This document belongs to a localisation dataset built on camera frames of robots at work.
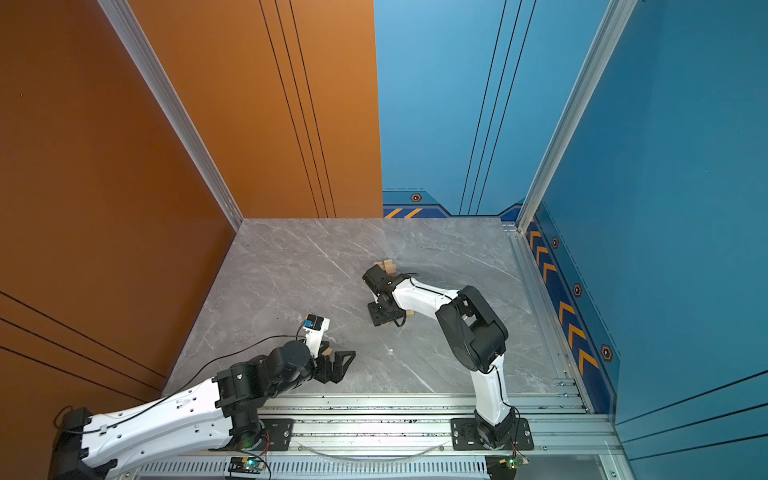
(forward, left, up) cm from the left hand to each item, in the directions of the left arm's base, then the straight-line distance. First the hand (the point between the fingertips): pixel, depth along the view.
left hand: (345, 350), depth 75 cm
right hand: (+15, -7, -13) cm, 21 cm away
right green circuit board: (-22, -41, -12) cm, 48 cm away
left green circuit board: (-23, +23, -14) cm, 35 cm away
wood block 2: (-4, +2, +8) cm, 9 cm away
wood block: (+1, -16, +17) cm, 23 cm away
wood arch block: (+35, -7, -10) cm, 37 cm away
